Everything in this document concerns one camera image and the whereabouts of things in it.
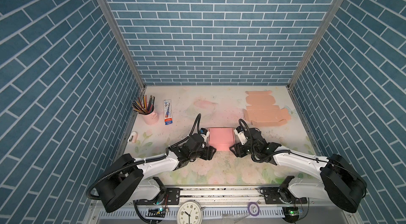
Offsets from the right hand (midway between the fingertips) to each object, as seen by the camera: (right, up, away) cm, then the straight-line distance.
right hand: (231, 145), depth 86 cm
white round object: (-57, +3, +6) cm, 57 cm away
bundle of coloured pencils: (-53, +20, +11) cm, 58 cm away
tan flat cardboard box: (+24, +17, +22) cm, 37 cm away
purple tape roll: (+8, -24, -15) cm, 30 cm away
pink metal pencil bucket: (-47, +14, +8) cm, 50 cm away
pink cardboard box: (-5, +3, +4) cm, 7 cm away
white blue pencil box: (-40, +17, +19) cm, 48 cm away
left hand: (-11, -2, -1) cm, 11 cm away
